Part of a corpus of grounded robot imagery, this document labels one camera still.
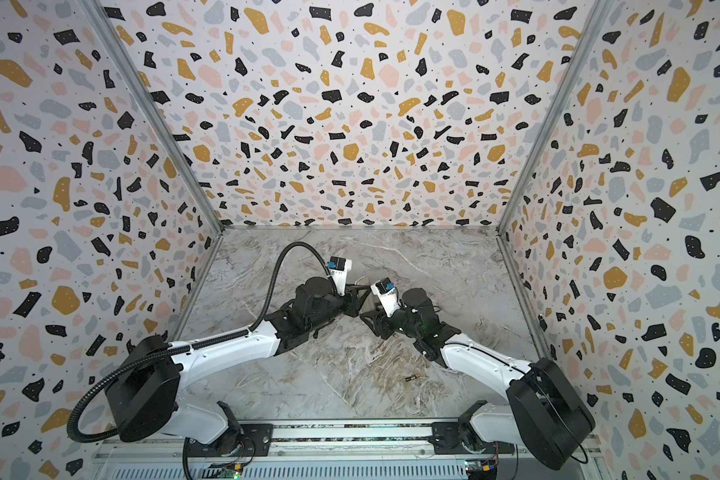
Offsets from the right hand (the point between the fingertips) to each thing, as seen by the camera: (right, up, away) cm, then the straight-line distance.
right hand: (363, 307), depth 81 cm
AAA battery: (+13, -20, +3) cm, 24 cm away
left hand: (+2, +7, -3) cm, 8 cm away
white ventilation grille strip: (-16, -37, -10) cm, 41 cm away
